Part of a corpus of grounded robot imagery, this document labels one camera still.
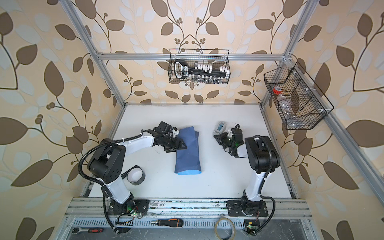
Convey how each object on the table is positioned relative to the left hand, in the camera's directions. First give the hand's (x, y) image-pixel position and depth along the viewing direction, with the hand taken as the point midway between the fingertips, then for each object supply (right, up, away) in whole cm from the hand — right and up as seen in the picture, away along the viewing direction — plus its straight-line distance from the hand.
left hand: (184, 147), depth 90 cm
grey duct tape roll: (-28, -16, -4) cm, 32 cm away
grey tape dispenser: (+24, +11, +12) cm, 29 cm away
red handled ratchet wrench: (-48, -34, -22) cm, 62 cm away
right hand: (+19, +6, +7) cm, 21 cm away
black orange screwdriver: (-2, -31, -21) cm, 37 cm away
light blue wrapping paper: (+3, -6, -6) cm, 9 cm away
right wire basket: (+60, +25, -17) cm, 67 cm away
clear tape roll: (+21, -34, -20) cm, 45 cm away
